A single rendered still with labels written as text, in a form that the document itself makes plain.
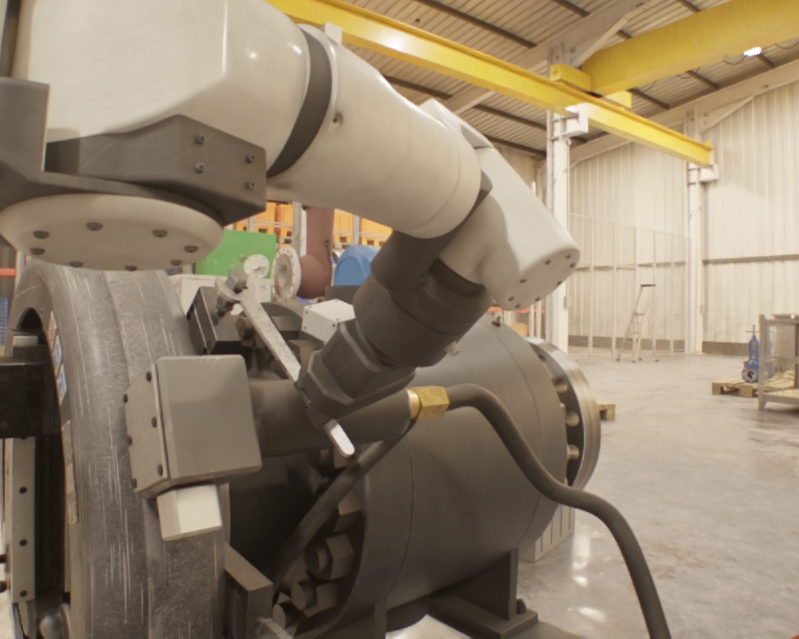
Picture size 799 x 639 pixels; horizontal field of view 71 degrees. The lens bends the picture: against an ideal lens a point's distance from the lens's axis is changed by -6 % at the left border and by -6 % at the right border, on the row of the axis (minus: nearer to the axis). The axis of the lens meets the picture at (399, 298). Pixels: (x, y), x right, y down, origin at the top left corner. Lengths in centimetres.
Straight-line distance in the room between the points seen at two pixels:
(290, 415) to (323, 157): 36
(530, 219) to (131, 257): 24
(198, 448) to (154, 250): 30
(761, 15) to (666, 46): 185
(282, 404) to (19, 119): 41
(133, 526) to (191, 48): 48
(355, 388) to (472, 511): 58
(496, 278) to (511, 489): 74
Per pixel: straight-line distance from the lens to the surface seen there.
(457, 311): 41
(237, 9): 23
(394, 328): 43
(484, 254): 38
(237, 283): 61
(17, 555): 100
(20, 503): 97
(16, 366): 85
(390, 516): 88
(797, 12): 1228
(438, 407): 72
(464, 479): 97
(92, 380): 64
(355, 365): 46
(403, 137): 27
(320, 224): 530
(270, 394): 57
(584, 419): 139
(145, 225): 20
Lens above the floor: 87
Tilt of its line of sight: 2 degrees up
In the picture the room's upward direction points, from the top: 1 degrees clockwise
